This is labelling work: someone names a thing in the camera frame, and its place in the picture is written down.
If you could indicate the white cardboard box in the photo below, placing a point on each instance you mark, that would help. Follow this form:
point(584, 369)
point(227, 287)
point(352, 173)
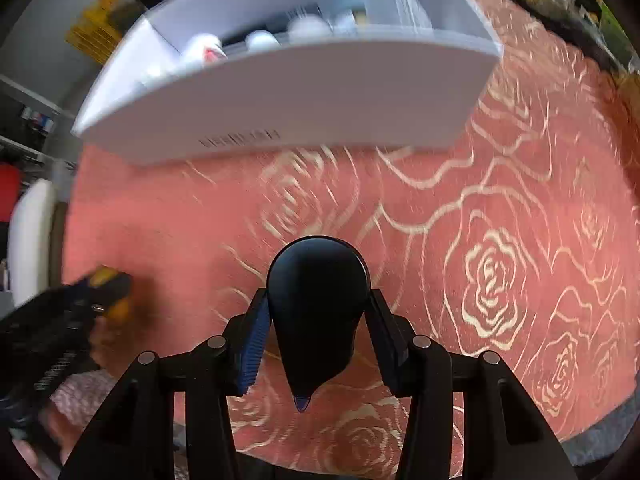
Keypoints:
point(300, 100)

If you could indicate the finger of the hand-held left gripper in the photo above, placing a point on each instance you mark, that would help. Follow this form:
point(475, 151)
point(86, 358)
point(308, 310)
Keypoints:
point(107, 290)

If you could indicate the yellow plastic crates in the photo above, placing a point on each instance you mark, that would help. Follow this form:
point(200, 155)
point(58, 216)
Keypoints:
point(95, 25)

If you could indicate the white cushion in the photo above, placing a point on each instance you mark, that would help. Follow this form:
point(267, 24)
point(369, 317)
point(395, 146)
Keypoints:
point(30, 240)

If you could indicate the black correction tape dispenser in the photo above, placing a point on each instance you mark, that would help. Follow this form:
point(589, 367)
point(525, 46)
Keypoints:
point(315, 310)

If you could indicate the white pill bottle red label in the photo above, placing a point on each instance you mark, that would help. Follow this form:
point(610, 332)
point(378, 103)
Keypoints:
point(202, 50)

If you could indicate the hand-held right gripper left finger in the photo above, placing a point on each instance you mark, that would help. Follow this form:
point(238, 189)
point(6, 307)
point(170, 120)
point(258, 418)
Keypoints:
point(252, 350)

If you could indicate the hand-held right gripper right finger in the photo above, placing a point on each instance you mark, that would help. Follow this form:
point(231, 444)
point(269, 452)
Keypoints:
point(385, 345)

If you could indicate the storage shelf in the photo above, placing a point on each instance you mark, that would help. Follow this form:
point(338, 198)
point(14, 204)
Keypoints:
point(35, 120)

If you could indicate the pink fleece clothing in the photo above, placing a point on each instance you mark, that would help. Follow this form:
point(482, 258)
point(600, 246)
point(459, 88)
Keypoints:
point(80, 400)

